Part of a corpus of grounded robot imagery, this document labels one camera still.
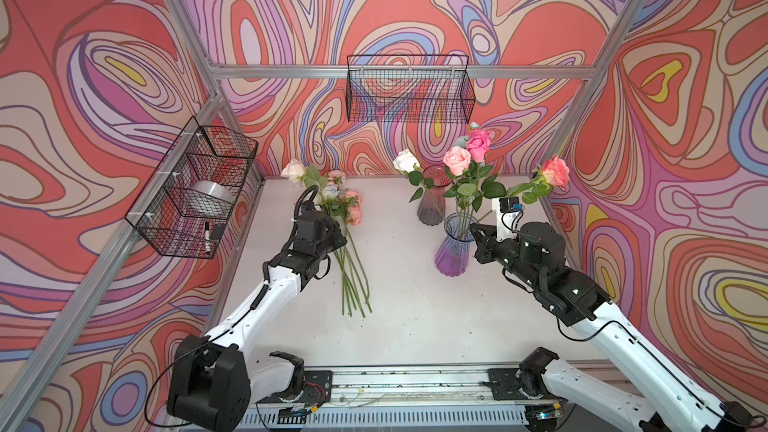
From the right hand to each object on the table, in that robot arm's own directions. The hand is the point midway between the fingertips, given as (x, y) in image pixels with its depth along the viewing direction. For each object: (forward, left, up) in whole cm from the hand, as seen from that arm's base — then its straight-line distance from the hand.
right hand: (472, 233), depth 70 cm
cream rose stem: (+23, +46, 0) cm, 51 cm away
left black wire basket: (+8, +70, +4) cm, 70 cm away
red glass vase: (+30, +3, -24) cm, 38 cm away
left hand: (+10, +32, -9) cm, 35 cm away
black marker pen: (+2, +65, -1) cm, 65 cm away
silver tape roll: (+8, +62, +8) cm, 63 cm away
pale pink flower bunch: (+26, +34, -23) cm, 48 cm away
